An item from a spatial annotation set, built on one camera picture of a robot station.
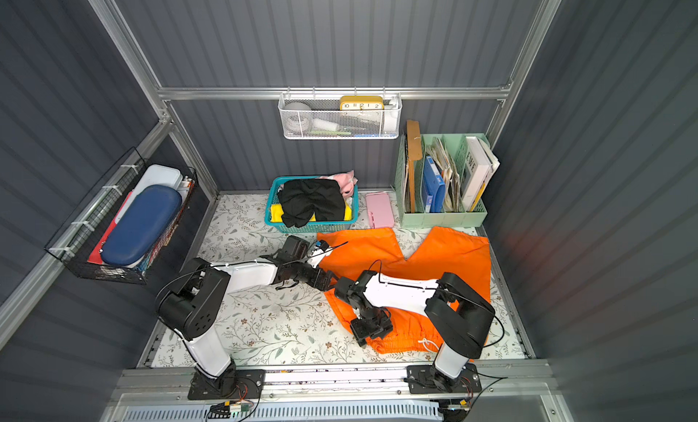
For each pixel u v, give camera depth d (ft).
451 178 3.14
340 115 2.97
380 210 3.68
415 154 2.86
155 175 2.57
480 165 3.08
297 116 2.71
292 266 2.48
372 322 2.28
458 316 1.49
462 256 3.19
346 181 3.44
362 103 2.86
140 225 2.19
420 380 2.40
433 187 3.21
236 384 2.33
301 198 3.16
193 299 1.60
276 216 3.29
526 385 2.44
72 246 1.97
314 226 3.32
